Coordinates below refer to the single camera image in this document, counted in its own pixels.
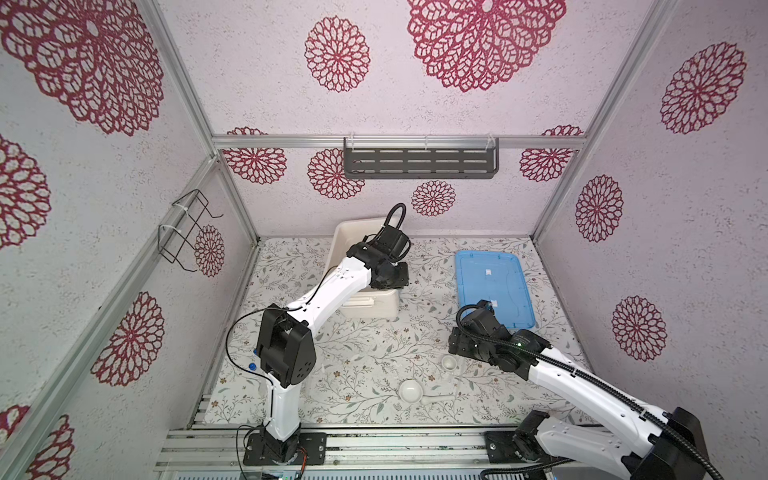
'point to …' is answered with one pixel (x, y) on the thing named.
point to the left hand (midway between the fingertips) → (400, 285)
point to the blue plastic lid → (498, 278)
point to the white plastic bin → (369, 301)
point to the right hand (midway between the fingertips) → (459, 339)
